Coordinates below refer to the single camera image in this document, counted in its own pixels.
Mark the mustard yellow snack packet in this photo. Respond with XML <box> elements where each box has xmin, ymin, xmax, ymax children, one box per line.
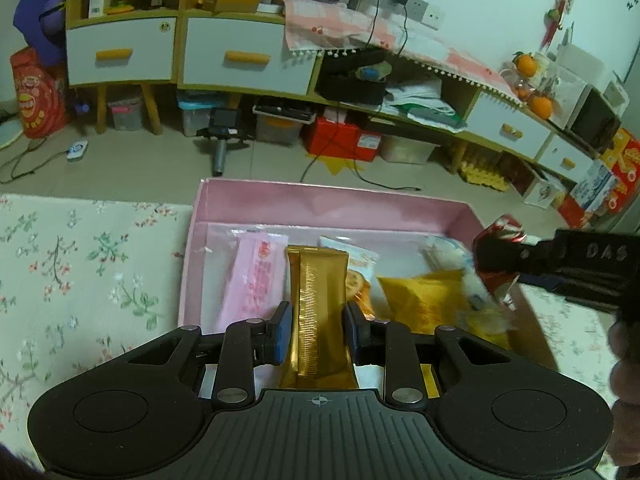
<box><xmin>376</xmin><ymin>269</ymin><xmax>513</xmax><ymax>353</ymax></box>

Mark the low wooden cabinet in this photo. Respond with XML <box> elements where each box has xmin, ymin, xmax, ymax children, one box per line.
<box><xmin>315</xmin><ymin>47</ymin><xmax>601</xmax><ymax>186</ymax></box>

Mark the clear plastic storage box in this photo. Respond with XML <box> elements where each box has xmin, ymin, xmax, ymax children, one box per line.
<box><xmin>106</xmin><ymin>91</ymin><xmax>147</xmax><ymax>132</ymax></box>

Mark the pink cardboard box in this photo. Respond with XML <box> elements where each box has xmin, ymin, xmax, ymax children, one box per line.
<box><xmin>177</xmin><ymin>177</ymin><xmax>558</xmax><ymax>396</ymax></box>

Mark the yellow star mat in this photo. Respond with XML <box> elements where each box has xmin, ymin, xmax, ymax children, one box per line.
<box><xmin>311</xmin><ymin>151</ymin><xmax>364</xmax><ymax>177</ymax></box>

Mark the blue lid storage box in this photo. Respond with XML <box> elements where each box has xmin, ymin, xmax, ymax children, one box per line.
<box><xmin>176</xmin><ymin>91</ymin><xmax>217</xmax><ymax>137</ymax></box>

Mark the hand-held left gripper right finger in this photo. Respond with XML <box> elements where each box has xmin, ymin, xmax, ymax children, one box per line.
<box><xmin>341</xmin><ymin>301</ymin><xmax>522</xmax><ymax>406</ymax></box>

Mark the white wall socket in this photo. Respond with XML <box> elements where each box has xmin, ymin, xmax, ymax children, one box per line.
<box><xmin>367</xmin><ymin>0</ymin><xmax>447</xmax><ymax>29</ymax></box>

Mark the pink snack packet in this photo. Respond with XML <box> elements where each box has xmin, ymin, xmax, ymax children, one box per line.
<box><xmin>215</xmin><ymin>232</ymin><xmax>291</xmax><ymax>333</ymax></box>

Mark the black microwave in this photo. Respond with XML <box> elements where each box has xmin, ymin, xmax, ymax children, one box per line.
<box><xmin>569</xmin><ymin>86</ymin><xmax>622</xmax><ymax>152</ymax></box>

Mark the black hand-held stabilizer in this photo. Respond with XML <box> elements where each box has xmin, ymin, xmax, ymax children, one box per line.
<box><xmin>194</xmin><ymin>106</ymin><xmax>252</xmax><ymax>177</ymax></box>

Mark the red printed bag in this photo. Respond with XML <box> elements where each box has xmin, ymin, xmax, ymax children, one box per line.
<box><xmin>10</xmin><ymin>47</ymin><xmax>71</xmax><ymax>139</ymax></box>

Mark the translucent white storage box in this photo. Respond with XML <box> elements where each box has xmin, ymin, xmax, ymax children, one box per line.
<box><xmin>381</xmin><ymin>131</ymin><xmax>442</xmax><ymax>166</ymax></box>

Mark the gold snack packet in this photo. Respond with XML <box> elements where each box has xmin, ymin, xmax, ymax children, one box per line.
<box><xmin>277</xmin><ymin>245</ymin><xmax>361</xmax><ymax>391</ymax></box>

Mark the grey storage box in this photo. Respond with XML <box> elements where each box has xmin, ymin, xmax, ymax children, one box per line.
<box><xmin>251</xmin><ymin>96</ymin><xmax>317</xmax><ymax>147</ymax></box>

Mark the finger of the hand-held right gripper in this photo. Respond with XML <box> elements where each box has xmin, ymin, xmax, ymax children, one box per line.
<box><xmin>472</xmin><ymin>232</ymin><xmax>559</xmax><ymax>277</ymax></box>

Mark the pink cloth with tassels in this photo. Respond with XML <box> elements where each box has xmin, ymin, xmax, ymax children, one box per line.
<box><xmin>282</xmin><ymin>0</ymin><xmax>527</xmax><ymax>107</ymax></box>

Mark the red white snack packet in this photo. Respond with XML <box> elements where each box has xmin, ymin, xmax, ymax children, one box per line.
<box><xmin>472</xmin><ymin>214</ymin><xmax>531</xmax><ymax>311</ymax></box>

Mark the white box with cartoon print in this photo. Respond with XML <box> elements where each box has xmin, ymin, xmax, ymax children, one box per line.
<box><xmin>524</xmin><ymin>176</ymin><xmax>567</xmax><ymax>209</ymax></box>

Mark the lotus root chip packet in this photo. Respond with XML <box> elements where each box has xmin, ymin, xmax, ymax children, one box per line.
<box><xmin>319</xmin><ymin>235</ymin><xmax>381</xmax><ymax>321</ymax></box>

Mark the white drawer with yellow handle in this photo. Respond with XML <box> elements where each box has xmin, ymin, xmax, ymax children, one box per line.
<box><xmin>467</xmin><ymin>90</ymin><xmax>553</xmax><ymax>153</ymax></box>
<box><xmin>180</xmin><ymin>15</ymin><xmax>321</xmax><ymax>97</ymax></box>
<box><xmin>540</xmin><ymin>132</ymin><xmax>597</xmax><ymax>184</ymax></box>
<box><xmin>66</xmin><ymin>17</ymin><xmax>178</xmax><ymax>86</ymax></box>

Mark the person's right hand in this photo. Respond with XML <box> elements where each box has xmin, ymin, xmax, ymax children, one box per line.
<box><xmin>606</xmin><ymin>315</ymin><xmax>640</xmax><ymax>468</ymax></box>

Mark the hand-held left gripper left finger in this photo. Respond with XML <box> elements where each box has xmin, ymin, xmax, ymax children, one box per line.
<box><xmin>120</xmin><ymin>302</ymin><xmax>294</xmax><ymax>412</ymax></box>

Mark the red box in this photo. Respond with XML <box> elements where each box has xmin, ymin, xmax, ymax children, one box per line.
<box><xmin>304</xmin><ymin>116</ymin><xmax>384</xmax><ymax>162</ymax></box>

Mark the yellow egg tray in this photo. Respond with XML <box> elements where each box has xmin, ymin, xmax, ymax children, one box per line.
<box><xmin>456</xmin><ymin>156</ymin><xmax>512</xmax><ymax>194</ymax></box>

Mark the black box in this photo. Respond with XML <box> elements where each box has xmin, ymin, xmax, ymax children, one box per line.
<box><xmin>316</xmin><ymin>50</ymin><xmax>392</xmax><ymax>107</ymax></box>

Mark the grey white snack packet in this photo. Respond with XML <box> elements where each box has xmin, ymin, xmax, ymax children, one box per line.
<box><xmin>422</xmin><ymin>237</ymin><xmax>501</xmax><ymax>311</ymax></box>

